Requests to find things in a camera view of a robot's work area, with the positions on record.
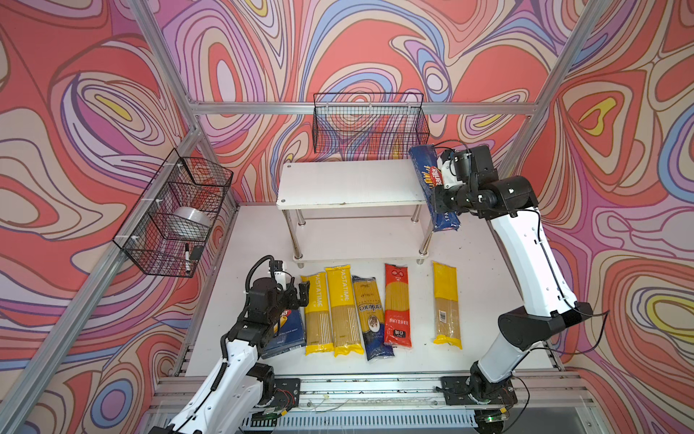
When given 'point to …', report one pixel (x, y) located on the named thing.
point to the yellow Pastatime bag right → (343, 316)
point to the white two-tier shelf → (354, 211)
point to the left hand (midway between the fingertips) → (298, 281)
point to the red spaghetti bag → (397, 330)
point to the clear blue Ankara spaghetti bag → (369, 307)
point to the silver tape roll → (192, 218)
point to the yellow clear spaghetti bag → (447, 326)
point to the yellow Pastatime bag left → (316, 322)
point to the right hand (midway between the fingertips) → (439, 203)
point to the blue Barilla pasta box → (288, 333)
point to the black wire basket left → (171, 224)
